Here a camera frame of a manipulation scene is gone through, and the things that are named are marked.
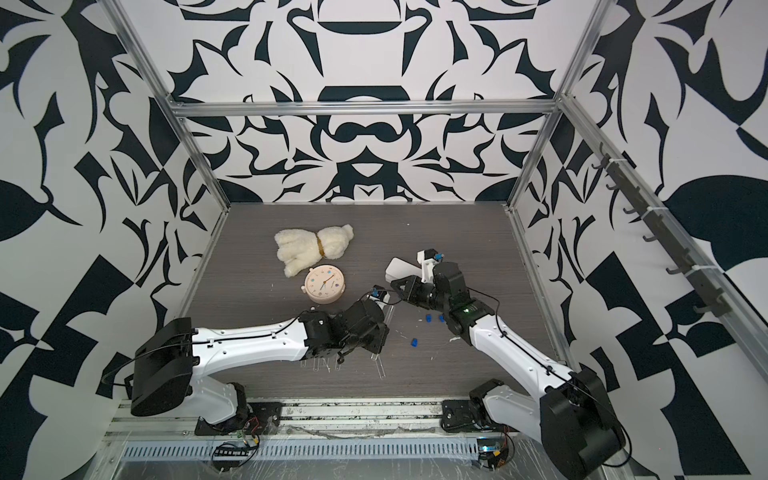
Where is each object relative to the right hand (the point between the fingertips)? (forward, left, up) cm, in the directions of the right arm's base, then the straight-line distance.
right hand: (392, 280), depth 80 cm
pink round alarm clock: (+7, +21, -14) cm, 26 cm away
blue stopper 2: (-3, -11, -17) cm, 21 cm away
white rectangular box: (+12, -2, -12) cm, 17 cm away
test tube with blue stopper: (-17, +4, -16) cm, 24 cm away
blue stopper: (-10, -6, -17) cm, 21 cm away
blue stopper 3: (-15, -10, +9) cm, 20 cm away
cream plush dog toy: (+15, +29, -6) cm, 33 cm away
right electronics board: (-36, -23, -18) cm, 46 cm away
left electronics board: (-36, +40, -20) cm, 58 cm away
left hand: (-10, +1, -6) cm, 12 cm away
